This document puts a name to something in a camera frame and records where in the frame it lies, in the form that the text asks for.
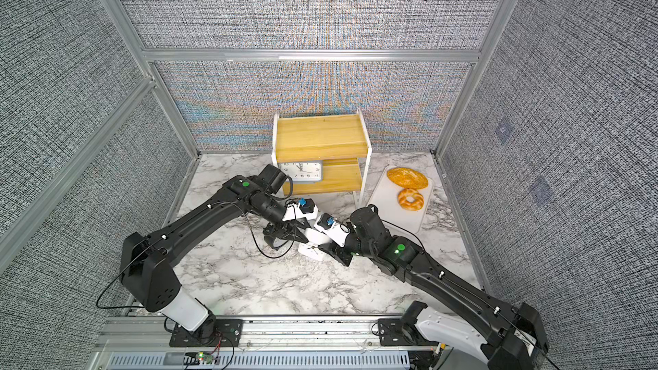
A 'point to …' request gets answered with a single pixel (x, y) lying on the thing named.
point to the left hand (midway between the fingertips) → (310, 229)
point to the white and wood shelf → (341, 142)
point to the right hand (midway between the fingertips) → (324, 233)
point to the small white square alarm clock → (312, 250)
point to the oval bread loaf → (408, 177)
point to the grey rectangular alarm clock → (302, 171)
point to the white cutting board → (385, 200)
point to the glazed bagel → (415, 205)
